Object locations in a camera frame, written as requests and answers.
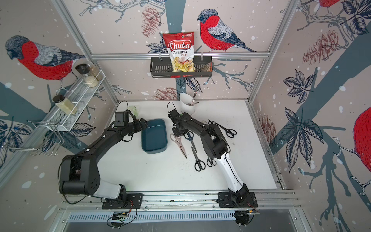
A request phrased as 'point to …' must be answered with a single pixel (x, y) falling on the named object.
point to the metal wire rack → (51, 136)
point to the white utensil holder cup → (185, 101)
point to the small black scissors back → (213, 122)
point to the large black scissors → (199, 165)
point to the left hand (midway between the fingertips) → (145, 121)
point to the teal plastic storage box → (154, 137)
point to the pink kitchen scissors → (178, 139)
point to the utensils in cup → (192, 104)
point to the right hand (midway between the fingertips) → (179, 133)
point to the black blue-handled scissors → (189, 136)
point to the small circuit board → (121, 216)
